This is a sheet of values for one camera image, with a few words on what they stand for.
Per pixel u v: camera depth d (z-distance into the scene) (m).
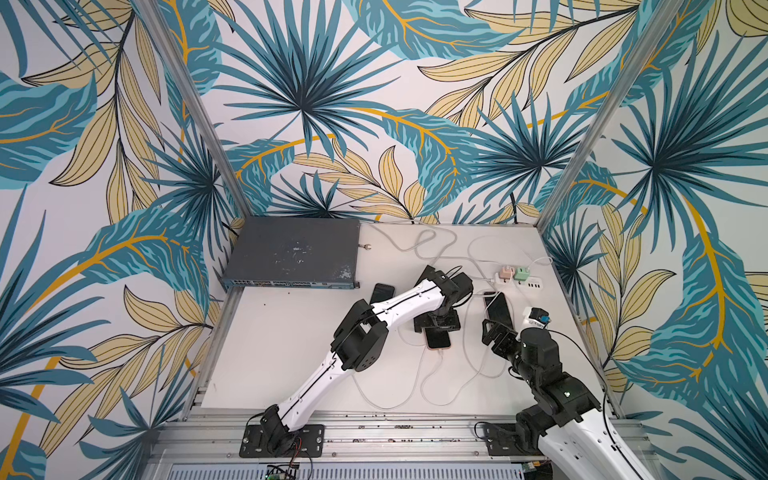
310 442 0.72
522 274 0.98
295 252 1.06
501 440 0.73
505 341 0.69
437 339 0.90
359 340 0.58
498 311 0.97
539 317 0.68
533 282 1.01
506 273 0.98
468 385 0.84
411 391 0.82
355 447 0.74
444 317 0.80
